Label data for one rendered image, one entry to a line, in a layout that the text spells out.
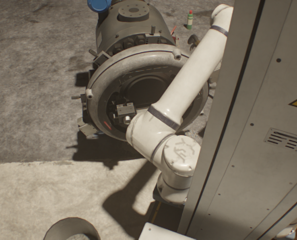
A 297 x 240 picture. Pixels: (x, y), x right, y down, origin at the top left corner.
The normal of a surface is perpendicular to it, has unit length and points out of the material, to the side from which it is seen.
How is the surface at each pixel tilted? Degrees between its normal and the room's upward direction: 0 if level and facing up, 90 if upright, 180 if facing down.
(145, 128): 35
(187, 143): 8
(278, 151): 90
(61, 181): 0
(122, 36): 22
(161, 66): 90
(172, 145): 3
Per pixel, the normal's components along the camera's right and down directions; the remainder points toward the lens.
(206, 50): -0.26, -0.11
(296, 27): -0.37, 0.70
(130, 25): -0.15, -0.63
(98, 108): 0.19, 0.74
